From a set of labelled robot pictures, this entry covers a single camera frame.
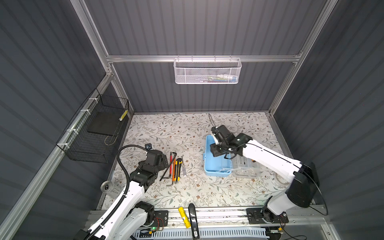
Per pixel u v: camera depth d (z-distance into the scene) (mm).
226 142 611
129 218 568
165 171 889
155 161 599
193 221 690
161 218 727
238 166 787
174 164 916
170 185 844
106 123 757
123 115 821
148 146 704
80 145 680
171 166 913
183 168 913
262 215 671
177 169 893
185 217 727
